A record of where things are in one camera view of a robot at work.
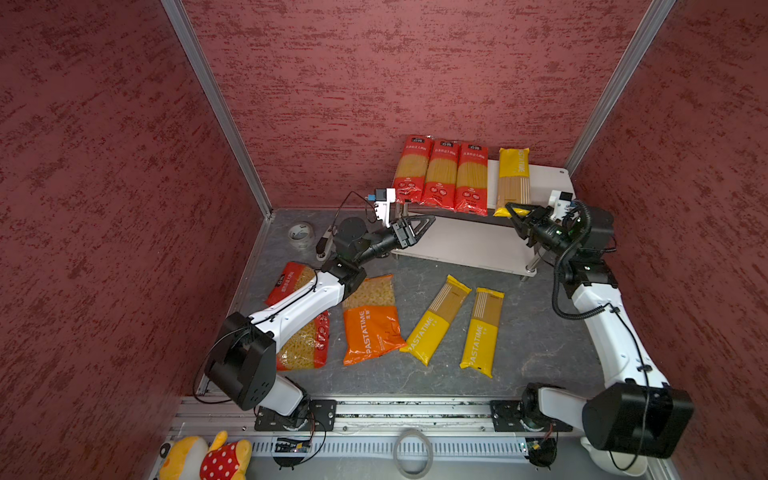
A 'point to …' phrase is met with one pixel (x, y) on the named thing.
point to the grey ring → (413, 431)
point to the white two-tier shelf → (490, 241)
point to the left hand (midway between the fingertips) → (432, 224)
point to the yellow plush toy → (190, 458)
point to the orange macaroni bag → (371, 323)
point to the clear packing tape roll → (300, 235)
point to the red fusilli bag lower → (307, 347)
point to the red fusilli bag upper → (292, 276)
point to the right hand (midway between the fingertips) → (499, 210)
